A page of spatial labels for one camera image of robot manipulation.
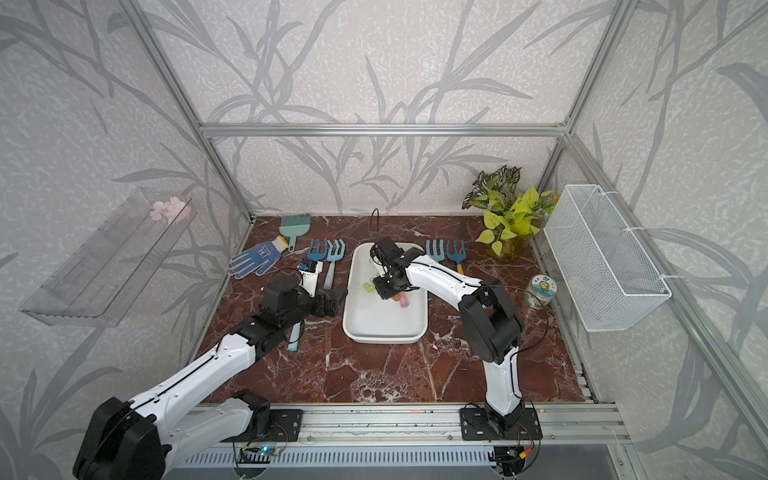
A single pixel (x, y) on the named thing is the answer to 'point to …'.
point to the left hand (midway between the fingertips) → (335, 288)
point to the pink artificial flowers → (174, 211)
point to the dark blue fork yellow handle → (318, 256)
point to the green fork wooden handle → (370, 288)
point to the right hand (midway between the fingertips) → (385, 286)
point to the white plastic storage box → (370, 320)
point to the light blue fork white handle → (334, 253)
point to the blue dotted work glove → (258, 259)
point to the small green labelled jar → (541, 289)
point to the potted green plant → (511, 218)
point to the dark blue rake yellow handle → (457, 257)
